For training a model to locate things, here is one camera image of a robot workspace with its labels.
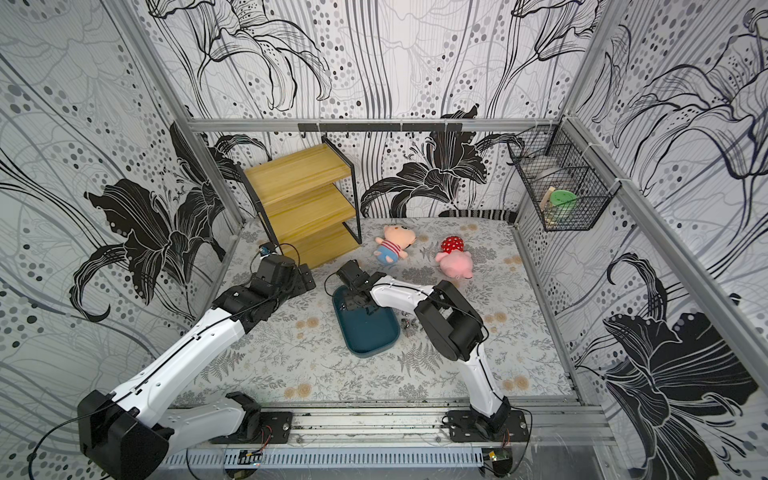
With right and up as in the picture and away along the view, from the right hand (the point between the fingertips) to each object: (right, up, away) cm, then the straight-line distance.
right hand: (358, 295), depth 97 cm
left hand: (-13, +6, -17) cm, 23 cm away
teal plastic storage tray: (+2, -9, -12) cm, 15 cm away
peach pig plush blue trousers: (+13, +18, +7) cm, 23 cm away
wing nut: (+16, -8, -7) cm, 19 cm away
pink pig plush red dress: (+32, +12, +1) cm, 34 cm away
